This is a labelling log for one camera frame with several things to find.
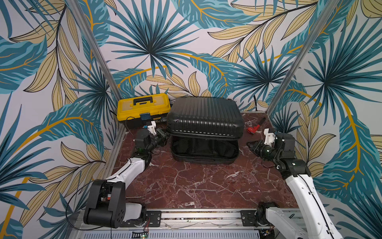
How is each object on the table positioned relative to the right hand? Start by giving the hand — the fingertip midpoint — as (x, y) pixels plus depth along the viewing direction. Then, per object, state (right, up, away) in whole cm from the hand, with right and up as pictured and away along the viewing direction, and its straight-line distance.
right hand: (247, 143), depth 74 cm
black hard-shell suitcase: (-21, +6, -3) cm, 22 cm away
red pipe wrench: (+17, +6, +33) cm, 38 cm away
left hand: (-37, +6, +6) cm, 38 cm away
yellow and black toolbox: (-64, +19, +25) cm, 71 cm away
